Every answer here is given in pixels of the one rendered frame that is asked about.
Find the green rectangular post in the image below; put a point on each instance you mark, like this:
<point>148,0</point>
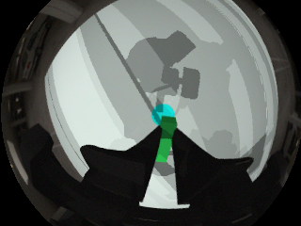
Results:
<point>168,125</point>

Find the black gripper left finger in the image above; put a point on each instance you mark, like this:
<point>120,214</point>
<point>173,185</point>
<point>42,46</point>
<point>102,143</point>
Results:
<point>134,164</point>

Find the cyan circle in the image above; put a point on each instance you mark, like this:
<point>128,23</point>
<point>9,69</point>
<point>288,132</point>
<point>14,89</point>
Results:
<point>159,111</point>

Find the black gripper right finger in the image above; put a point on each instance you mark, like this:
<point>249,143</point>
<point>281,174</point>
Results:
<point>195,169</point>

